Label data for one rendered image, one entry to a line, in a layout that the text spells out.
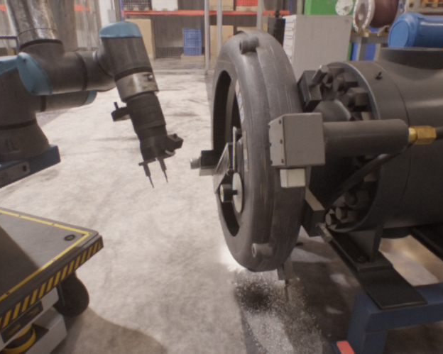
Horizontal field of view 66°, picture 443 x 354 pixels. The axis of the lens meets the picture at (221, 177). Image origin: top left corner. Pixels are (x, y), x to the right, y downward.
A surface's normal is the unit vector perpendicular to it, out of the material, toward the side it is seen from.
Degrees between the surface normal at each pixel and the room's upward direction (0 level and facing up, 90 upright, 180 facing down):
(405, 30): 90
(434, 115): 55
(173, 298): 0
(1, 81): 90
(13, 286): 0
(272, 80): 44
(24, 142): 70
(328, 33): 90
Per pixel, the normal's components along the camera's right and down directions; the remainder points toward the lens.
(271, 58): 0.08, -0.53
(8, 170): 0.93, 0.15
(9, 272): 0.00, -0.92
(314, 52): 0.07, 0.40
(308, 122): 0.16, 0.01
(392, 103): 0.13, -0.33
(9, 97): 0.69, 0.29
